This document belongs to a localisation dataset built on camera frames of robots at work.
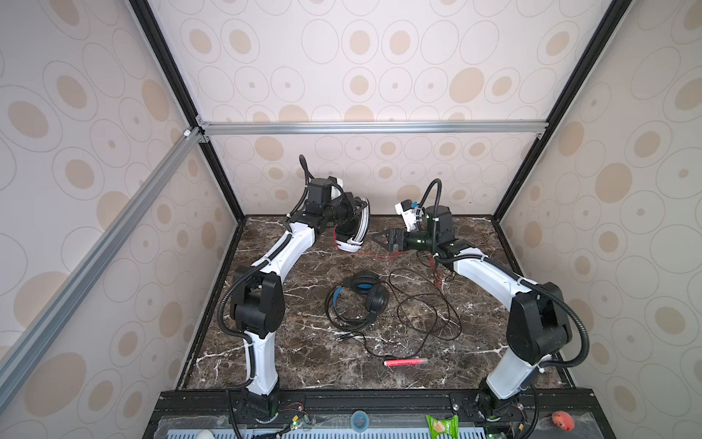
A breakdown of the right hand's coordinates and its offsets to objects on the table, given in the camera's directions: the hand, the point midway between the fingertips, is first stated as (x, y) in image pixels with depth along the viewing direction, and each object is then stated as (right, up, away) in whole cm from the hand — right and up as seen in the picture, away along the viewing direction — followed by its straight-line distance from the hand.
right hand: (381, 236), depth 83 cm
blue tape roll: (-6, -49, -11) cm, 51 cm away
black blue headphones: (-6, -15, +8) cm, 18 cm away
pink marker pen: (+7, -38, -2) cm, 38 cm away
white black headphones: (-9, +1, +5) cm, 11 cm away
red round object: (+46, -47, -13) cm, 67 cm away
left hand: (-2, +12, -1) cm, 12 cm away
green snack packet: (+15, -49, -14) cm, 53 cm away
